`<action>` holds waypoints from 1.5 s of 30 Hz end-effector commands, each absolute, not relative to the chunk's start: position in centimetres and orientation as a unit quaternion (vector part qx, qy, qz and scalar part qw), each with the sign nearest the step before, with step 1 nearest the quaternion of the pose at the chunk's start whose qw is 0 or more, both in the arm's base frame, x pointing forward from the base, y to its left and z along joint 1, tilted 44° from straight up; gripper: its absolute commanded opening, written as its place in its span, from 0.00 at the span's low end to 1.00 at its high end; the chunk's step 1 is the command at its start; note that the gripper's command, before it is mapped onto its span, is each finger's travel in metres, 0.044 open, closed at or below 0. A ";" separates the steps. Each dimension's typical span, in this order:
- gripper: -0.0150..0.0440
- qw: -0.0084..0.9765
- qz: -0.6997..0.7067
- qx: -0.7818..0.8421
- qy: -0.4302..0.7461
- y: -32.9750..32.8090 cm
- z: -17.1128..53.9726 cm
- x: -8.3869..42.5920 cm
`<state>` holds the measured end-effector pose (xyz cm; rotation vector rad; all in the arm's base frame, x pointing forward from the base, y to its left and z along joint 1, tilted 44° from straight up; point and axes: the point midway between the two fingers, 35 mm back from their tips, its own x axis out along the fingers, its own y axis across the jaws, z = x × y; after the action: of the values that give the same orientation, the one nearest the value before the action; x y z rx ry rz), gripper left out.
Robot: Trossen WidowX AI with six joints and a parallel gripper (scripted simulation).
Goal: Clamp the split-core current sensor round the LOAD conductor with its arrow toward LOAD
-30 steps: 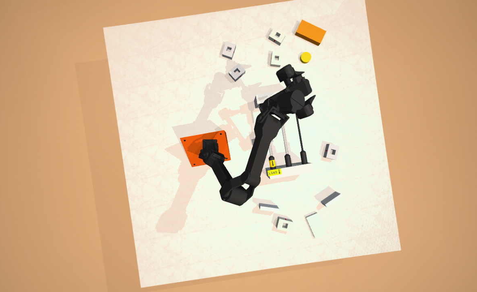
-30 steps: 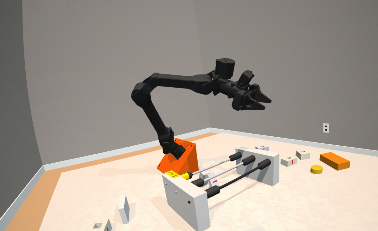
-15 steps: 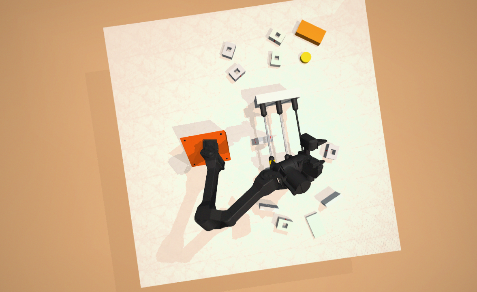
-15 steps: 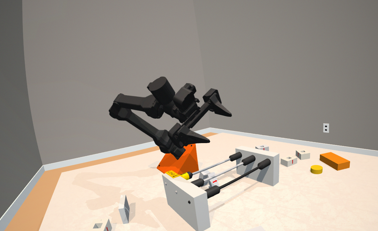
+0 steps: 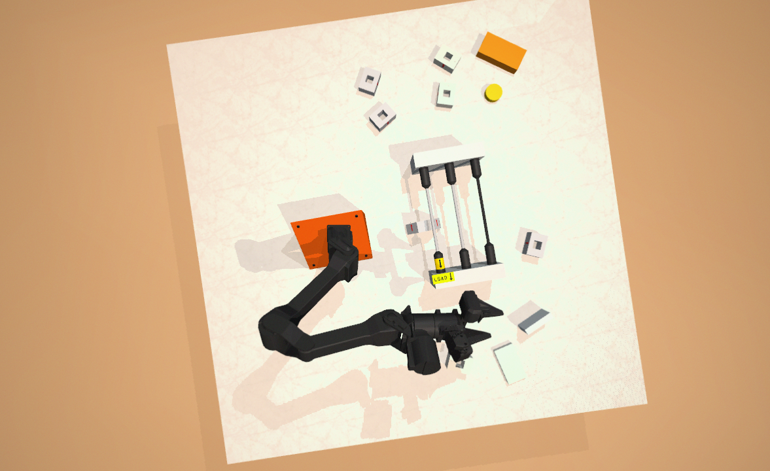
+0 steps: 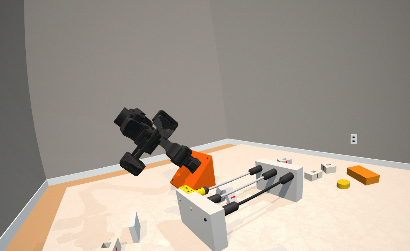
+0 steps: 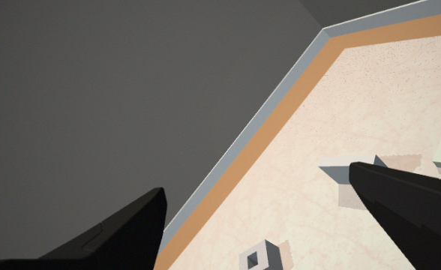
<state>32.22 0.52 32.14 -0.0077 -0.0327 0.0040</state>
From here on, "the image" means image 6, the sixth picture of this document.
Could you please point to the yellow short cylinder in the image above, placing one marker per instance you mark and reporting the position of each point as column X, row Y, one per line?
column 343, row 184

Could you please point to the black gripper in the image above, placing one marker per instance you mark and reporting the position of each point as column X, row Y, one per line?
column 148, row 141

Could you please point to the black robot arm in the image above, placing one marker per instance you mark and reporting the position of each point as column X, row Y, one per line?
column 133, row 121

